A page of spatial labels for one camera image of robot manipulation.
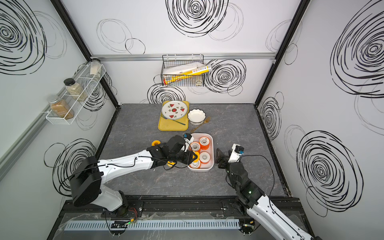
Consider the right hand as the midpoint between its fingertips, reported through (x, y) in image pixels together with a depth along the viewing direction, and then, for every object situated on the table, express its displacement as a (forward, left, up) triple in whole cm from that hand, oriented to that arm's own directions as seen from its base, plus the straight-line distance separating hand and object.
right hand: (223, 151), depth 77 cm
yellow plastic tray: (+29, +26, -15) cm, 42 cm away
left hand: (-2, +14, -3) cm, 14 cm away
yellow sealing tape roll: (+13, +41, -13) cm, 45 cm away
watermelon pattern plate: (+42, +33, -14) cm, 55 cm away
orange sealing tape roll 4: (-3, +14, -13) cm, 19 cm away
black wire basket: (+36, +23, +19) cm, 47 cm away
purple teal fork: (+31, +29, -15) cm, 45 cm away
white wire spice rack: (+39, +83, +14) cm, 93 cm away
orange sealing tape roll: (+11, +9, -11) cm, 18 cm away
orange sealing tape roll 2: (+8, +15, -10) cm, 20 cm away
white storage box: (-4, +6, -10) cm, 13 cm away
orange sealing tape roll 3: (+3, +9, -13) cm, 16 cm away
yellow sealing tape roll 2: (-4, +13, -2) cm, 14 cm away
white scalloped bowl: (+35, +15, -14) cm, 40 cm away
